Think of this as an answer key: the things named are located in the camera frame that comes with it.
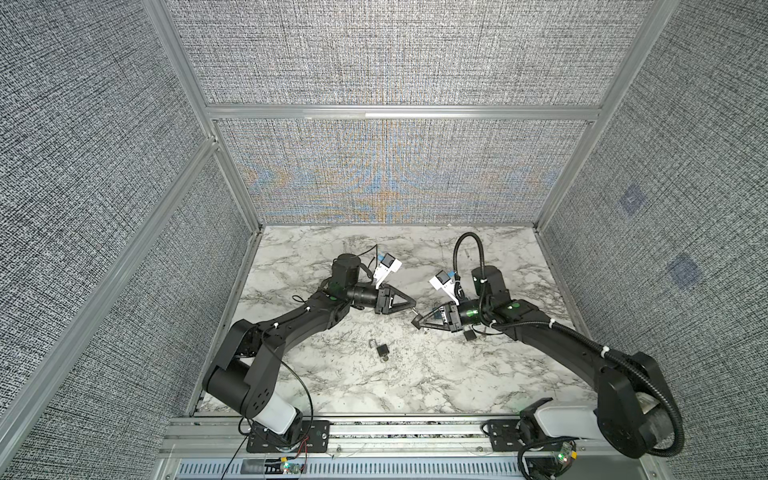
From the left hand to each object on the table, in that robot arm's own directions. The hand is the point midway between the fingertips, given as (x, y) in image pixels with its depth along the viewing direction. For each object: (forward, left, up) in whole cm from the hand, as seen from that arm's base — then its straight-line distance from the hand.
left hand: (411, 306), depth 75 cm
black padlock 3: (+1, -19, -20) cm, 28 cm away
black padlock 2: (-3, +7, -19) cm, 21 cm away
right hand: (-3, -2, -2) cm, 5 cm away
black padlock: (-4, -1, -1) cm, 4 cm away
